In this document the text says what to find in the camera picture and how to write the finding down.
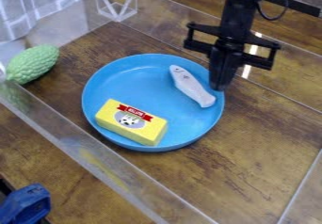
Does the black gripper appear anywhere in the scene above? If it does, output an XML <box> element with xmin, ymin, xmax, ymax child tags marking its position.
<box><xmin>184</xmin><ymin>0</ymin><xmax>281</xmax><ymax>91</ymax></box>

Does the blue round tray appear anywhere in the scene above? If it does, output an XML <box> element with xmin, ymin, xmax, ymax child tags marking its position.
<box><xmin>82</xmin><ymin>54</ymin><xmax>226</xmax><ymax>152</ymax></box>

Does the white toy fish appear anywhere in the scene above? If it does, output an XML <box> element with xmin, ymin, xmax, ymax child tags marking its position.
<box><xmin>170</xmin><ymin>65</ymin><xmax>217</xmax><ymax>108</ymax></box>

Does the clear acrylic barrier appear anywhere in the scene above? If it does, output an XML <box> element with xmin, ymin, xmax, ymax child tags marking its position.
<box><xmin>0</xmin><ymin>0</ymin><xmax>322</xmax><ymax>224</ymax></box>

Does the yellow butter box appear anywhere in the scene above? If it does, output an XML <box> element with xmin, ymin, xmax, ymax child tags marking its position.
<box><xmin>95</xmin><ymin>99</ymin><xmax>168</xmax><ymax>146</ymax></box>

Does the green bumpy toy gourd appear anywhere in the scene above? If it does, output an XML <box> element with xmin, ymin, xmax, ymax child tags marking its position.
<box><xmin>7</xmin><ymin>44</ymin><xmax>59</xmax><ymax>85</ymax></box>

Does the grey checkered cloth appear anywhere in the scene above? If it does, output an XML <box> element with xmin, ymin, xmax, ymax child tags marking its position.
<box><xmin>0</xmin><ymin>0</ymin><xmax>81</xmax><ymax>44</ymax></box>

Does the blue plastic clamp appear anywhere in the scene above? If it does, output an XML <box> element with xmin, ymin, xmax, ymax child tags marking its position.
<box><xmin>0</xmin><ymin>184</ymin><xmax>53</xmax><ymax>224</ymax></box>

